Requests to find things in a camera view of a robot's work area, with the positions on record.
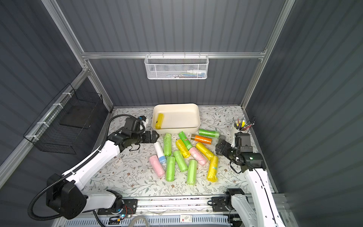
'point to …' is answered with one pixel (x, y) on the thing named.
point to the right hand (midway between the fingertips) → (225, 149)
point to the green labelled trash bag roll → (185, 140)
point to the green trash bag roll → (204, 132)
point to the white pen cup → (238, 126)
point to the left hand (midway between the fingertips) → (154, 137)
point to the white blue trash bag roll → (160, 152)
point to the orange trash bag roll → (201, 139)
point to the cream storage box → (178, 118)
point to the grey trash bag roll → (222, 136)
